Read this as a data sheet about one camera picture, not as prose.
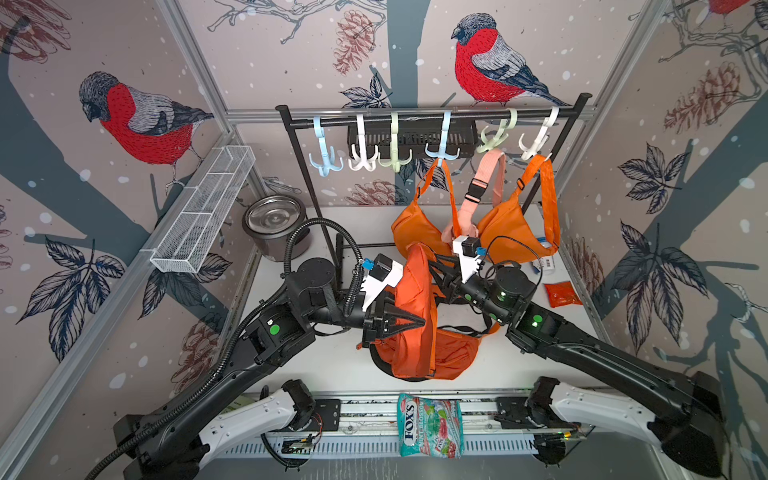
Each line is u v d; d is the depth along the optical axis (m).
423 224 0.87
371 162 0.65
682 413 0.40
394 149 0.65
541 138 0.67
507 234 0.88
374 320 0.45
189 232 0.73
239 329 0.44
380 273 0.45
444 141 0.65
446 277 0.60
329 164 0.67
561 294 0.93
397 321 0.50
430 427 0.69
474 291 0.59
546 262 0.96
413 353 0.50
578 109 0.61
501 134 0.66
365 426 0.73
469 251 0.55
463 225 0.82
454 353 0.81
